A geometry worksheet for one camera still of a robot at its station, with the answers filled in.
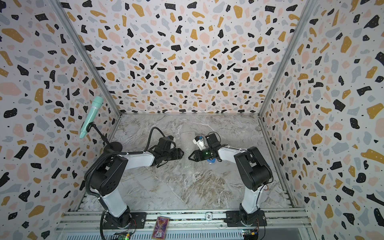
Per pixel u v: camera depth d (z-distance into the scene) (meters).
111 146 0.98
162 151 0.76
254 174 0.49
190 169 0.86
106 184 0.46
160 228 0.70
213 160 0.95
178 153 0.86
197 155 0.84
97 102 0.77
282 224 0.77
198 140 0.87
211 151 0.75
